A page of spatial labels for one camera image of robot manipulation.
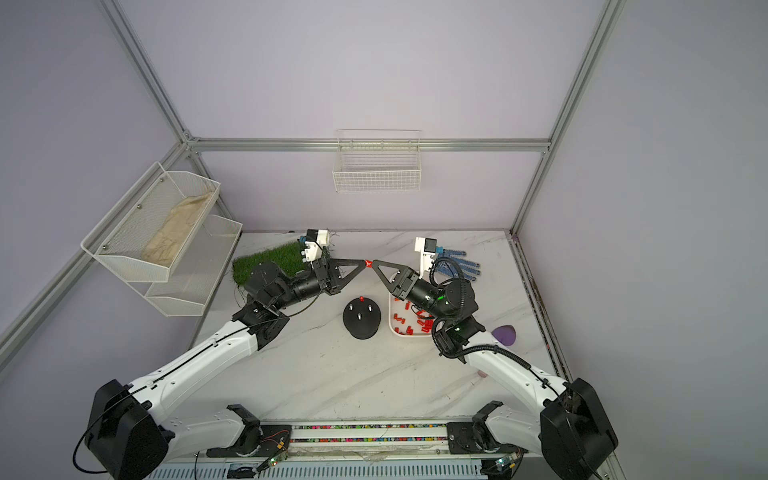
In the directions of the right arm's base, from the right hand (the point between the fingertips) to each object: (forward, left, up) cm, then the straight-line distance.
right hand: (373, 269), depth 65 cm
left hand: (-1, +2, +2) cm, 3 cm away
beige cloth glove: (+12, +55, -4) cm, 56 cm away
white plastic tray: (+5, -9, -35) cm, 37 cm away
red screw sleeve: (+8, +5, -24) cm, 26 cm away
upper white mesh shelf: (+14, +59, -2) cm, 61 cm away
